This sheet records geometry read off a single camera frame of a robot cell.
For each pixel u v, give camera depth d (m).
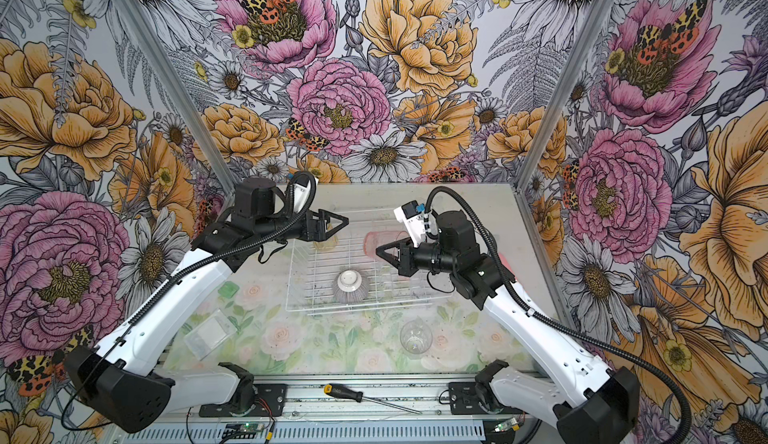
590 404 0.38
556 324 0.44
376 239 0.73
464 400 0.74
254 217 0.54
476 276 0.52
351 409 0.74
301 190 0.63
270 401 0.74
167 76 0.89
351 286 0.87
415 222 0.62
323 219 0.62
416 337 0.85
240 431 0.71
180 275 0.46
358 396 0.74
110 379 0.37
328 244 0.97
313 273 0.97
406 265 0.60
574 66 0.87
